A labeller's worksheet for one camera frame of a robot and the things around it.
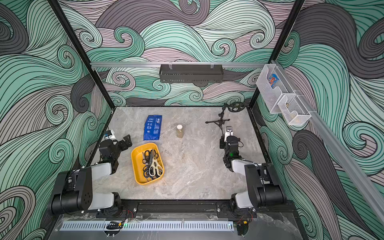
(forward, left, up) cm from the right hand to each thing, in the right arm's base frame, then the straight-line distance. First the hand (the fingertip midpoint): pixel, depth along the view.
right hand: (229, 135), depth 91 cm
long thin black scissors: (-14, +52, -6) cm, 55 cm away
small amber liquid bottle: (+5, +31, -2) cm, 32 cm away
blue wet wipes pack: (+11, +51, -6) cm, 53 cm away
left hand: (-1, +67, +2) cm, 67 cm away
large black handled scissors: (-22, +49, -4) cm, 54 cm away
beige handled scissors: (-18, +45, -4) cm, 49 cm away
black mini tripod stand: (+12, -3, +13) cm, 18 cm away
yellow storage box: (-10, +59, -8) cm, 60 cm away
